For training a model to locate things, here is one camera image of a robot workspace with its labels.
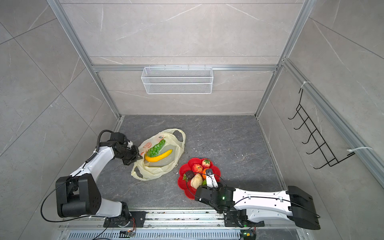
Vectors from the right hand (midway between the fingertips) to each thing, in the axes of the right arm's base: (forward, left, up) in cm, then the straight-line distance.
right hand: (207, 185), depth 80 cm
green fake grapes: (+23, +33, -1) cm, 40 cm away
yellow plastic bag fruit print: (+28, +19, +3) cm, 34 cm away
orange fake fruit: (+8, +2, -1) cm, 8 cm away
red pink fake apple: (+9, +6, +1) cm, 11 cm away
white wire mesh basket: (+63, +17, +25) cm, 70 cm away
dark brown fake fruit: (+6, +10, 0) cm, 12 cm away
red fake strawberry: (+12, 0, +2) cm, 12 cm away
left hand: (+18, +38, +5) cm, 42 cm away
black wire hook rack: (+3, -49, +27) cm, 56 cm away
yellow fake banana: (+19, +31, -3) cm, 36 cm away
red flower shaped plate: (-2, +10, -4) cm, 11 cm away
